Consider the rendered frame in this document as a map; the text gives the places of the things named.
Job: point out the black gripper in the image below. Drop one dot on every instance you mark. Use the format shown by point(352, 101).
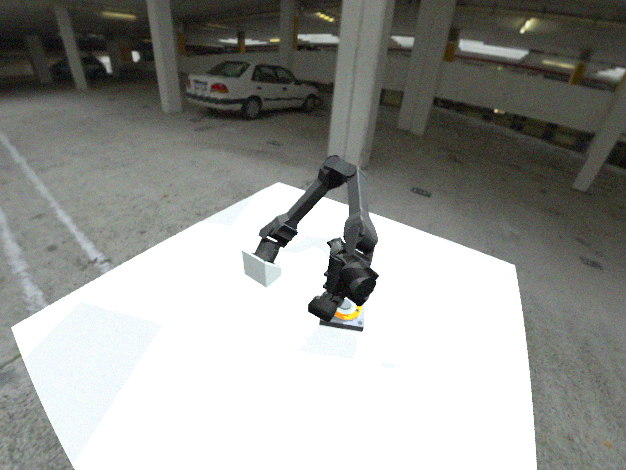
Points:
point(325, 305)

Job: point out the yellow and orange round plate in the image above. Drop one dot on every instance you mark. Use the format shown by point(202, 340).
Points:
point(348, 314)

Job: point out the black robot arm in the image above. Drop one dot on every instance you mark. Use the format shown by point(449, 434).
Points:
point(345, 261)

